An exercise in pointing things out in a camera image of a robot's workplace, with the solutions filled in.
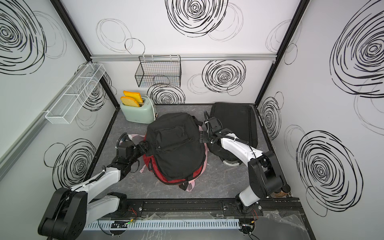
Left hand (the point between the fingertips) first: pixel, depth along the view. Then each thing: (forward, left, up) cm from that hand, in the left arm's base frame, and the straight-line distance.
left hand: (144, 144), depth 89 cm
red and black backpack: (-6, -21, +1) cm, 22 cm away
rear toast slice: (+28, +9, +14) cm, 32 cm away
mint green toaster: (+22, +3, +3) cm, 22 cm away
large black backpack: (+21, -60, +1) cm, 64 cm away
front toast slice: (+23, +12, +13) cm, 29 cm away
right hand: (+4, -36, +3) cm, 37 cm away
